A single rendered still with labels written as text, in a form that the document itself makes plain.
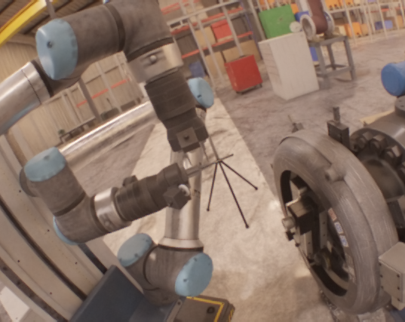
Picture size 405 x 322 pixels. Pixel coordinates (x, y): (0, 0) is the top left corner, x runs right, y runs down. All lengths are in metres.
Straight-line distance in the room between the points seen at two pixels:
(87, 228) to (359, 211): 0.61
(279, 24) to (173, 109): 7.63
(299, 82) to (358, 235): 4.19
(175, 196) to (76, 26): 0.31
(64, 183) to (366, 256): 0.70
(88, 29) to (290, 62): 4.34
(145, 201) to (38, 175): 0.22
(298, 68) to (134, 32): 4.34
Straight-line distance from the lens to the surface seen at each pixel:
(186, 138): 0.40
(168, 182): 0.45
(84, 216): 0.51
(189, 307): 1.25
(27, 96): 0.48
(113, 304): 0.98
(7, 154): 0.80
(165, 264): 0.75
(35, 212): 0.86
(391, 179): 0.96
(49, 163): 0.49
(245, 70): 6.03
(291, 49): 4.58
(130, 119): 0.78
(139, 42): 0.40
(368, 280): 0.70
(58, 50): 0.35
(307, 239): 0.99
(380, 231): 0.64
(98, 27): 0.37
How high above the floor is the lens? 1.31
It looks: 24 degrees down
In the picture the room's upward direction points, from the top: 23 degrees counter-clockwise
